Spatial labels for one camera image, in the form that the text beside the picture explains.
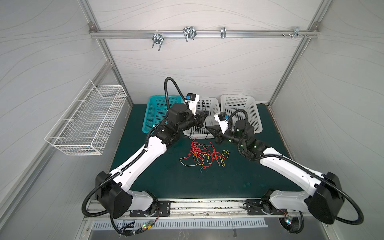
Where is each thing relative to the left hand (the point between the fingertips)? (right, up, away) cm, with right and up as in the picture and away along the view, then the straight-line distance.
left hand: (211, 110), depth 69 cm
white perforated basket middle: (+5, +7, +46) cm, 47 cm away
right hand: (0, -6, +4) cm, 7 cm away
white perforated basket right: (+20, +7, +50) cm, 54 cm away
